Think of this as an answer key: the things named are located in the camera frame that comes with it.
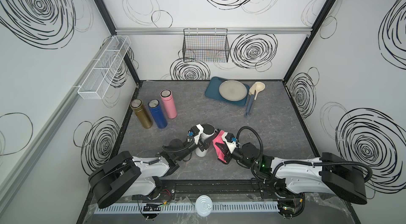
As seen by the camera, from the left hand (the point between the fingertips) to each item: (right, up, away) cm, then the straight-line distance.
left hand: (211, 130), depth 74 cm
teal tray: (+3, +20, +42) cm, 46 cm away
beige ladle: (+37, +23, +41) cm, 60 cm away
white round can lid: (-3, -30, -8) cm, 31 cm away
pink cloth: (+4, -4, 0) cm, 6 cm away
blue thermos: (-29, +11, +7) cm, 31 cm away
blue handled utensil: (+30, +19, +36) cm, 50 cm away
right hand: (+3, -7, +2) cm, 8 cm away
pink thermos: (-23, +15, +11) cm, 30 cm away
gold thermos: (-38, +11, +7) cm, 40 cm away
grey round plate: (+17, +20, +41) cm, 49 cm away
